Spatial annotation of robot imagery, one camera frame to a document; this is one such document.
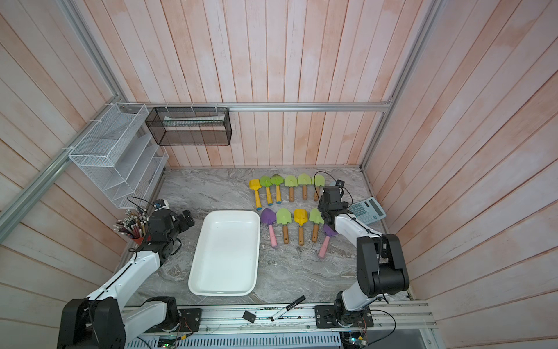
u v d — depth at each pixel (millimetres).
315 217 990
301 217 981
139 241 817
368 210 997
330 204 725
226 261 858
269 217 1000
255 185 1105
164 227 654
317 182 1159
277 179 1121
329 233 929
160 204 745
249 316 746
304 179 1142
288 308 749
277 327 729
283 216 1008
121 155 731
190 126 1042
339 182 817
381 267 456
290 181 1142
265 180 1116
